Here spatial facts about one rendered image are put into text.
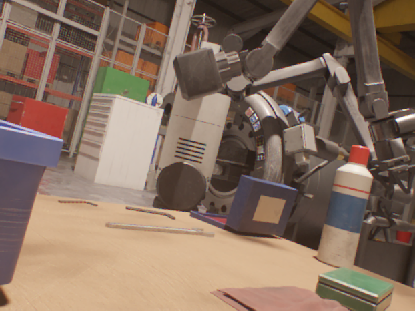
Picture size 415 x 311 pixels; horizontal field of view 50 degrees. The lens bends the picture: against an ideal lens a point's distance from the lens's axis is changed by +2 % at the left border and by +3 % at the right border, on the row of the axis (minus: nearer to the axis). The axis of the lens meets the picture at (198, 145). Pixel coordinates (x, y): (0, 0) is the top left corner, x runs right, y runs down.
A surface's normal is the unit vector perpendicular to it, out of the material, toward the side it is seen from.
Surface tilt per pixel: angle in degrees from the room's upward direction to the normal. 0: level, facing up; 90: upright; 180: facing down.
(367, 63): 91
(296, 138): 90
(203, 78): 90
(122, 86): 90
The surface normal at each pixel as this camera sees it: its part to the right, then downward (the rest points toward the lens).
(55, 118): 0.71, 0.16
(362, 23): -0.01, -0.01
